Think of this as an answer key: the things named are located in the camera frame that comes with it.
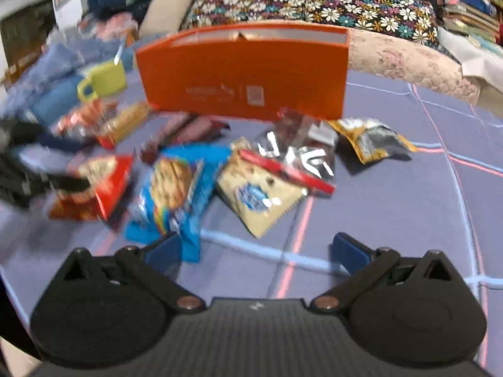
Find orange cardboard box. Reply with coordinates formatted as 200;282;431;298
135;19;350;123

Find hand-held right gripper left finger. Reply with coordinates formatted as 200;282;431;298
55;232;207;315

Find beige cookie packet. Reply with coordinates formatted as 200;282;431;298
215;153;310;239

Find light blue checked sheet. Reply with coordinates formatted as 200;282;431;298
0;41;139;126

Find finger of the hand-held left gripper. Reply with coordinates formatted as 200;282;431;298
37;172;93;195
37;131;81;156

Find blue crinkled cookie packet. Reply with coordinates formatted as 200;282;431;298
125;145;233;263

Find beige pillow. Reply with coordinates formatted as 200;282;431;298
139;0;198;41

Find dark brown snack packet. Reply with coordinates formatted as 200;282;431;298
274;107;339;148

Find blue checked tablecloth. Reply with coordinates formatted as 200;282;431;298
0;68;503;366

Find red triangular cookie packet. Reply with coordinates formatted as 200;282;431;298
48;154;135;222

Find brown snack bar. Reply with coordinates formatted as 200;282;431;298
139;111;232;163

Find white cloth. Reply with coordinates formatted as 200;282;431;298
435;27;503;89

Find stack of books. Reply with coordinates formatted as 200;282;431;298
428;0;503;46

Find yellow and black snack packet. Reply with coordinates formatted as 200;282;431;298
327;117;420;166

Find pink patterned clothes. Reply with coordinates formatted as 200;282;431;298
80;12;140;44

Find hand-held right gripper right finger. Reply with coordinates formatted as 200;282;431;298
310;232;464;315

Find red and black bar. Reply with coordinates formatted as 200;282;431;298
239;148;336;197

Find yellow-green mug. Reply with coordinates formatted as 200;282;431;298
76;62;127;103

